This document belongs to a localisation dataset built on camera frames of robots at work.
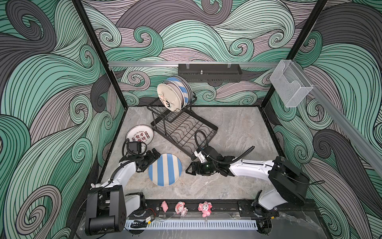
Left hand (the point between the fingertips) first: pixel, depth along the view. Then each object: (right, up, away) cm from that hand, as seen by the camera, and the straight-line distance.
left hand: (155, 156), depth 88 cm
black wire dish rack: (+17, +16, +17) cm, 28 cm away
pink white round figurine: (+16, -21, -17) cm, 32 cm away
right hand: (+21, -7, -8) cm, 24 cm away
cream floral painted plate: (+9, +36, -6) cm, 37 cm away
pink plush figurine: (+29, -20, -18) cm, 39 cm away
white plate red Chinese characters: (-14, +13, +15) cm, 24 cm away
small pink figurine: (+8, -21, -16) cm, 27 cm away
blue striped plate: (+7, -7, -2) cm, 10 cm away
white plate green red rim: (+15, +39, -8) cm, 43 cm away
